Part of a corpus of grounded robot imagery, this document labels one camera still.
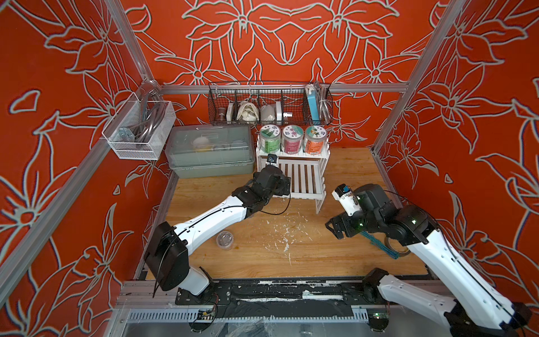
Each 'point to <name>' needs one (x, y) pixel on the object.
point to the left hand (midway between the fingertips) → (278, 175)
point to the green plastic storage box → (210, 150)
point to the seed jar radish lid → (315, 140)
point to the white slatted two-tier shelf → (307, 172)
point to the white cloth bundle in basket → (247, 111)
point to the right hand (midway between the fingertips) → (332, 220)
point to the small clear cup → (224, 240)
